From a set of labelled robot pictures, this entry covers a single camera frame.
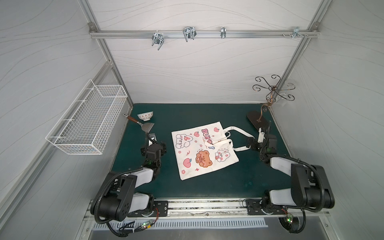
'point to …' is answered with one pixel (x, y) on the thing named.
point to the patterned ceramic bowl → (146, 116)
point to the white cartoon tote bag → (205, 148)
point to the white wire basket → (88, 124)
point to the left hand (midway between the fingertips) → (154, 142)
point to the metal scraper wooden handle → (145, 126)
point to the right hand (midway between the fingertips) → (256, 138)
